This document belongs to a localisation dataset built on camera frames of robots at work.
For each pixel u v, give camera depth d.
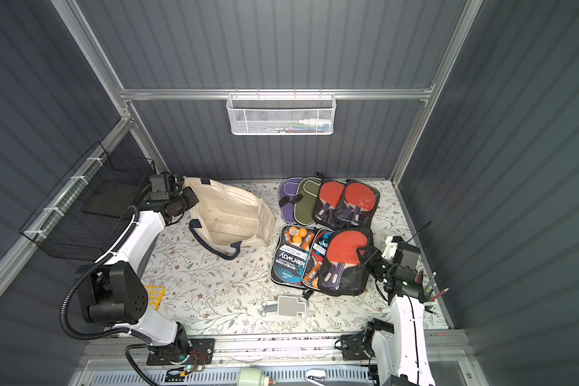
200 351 0.73
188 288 0.87
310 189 1.12
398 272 0.61
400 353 0.44
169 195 0.67
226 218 1.08
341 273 0.79
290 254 0.91
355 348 0.73
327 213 1.05
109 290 0.44
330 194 1.12
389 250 0.73
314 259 0.91
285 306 0.77
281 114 1.12
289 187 1.15
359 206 1.06
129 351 0.65
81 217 0.72
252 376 0.63
